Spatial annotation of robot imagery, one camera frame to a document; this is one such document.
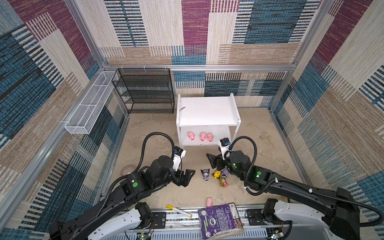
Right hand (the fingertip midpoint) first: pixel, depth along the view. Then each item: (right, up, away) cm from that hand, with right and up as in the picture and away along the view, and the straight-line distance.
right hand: (213, 154), depth 76 cm
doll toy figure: (+6, -17, +7) cm, 20 cm away
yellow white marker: (-22, -28, +1) cm, 35 cm away
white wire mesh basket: (-76, +19, +16) cm, 80 cm away
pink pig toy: (-11, +9, +8) cm, 16 cm away
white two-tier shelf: (-5, +16, -7) cm, 18 cm away
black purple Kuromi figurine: (-3, -13, +9) cm, 16 cm away
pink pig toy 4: (-2, -25, +1) cm, 25 cm away
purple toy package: (+3, -31, -4) cm, 31 cm away
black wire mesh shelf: (-45, +40, +34) cm, 68 cm away
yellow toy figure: (+3, -13, +9) cm, 16 cm away
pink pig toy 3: (-1, +8, +7) cm, 11 cm away
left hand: (-12, -4, -8) cm, 15 cm away
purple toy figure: (+3, -5, -12) cm, 13 cm away
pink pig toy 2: (-5, +8, +7) cm, 12 cm away
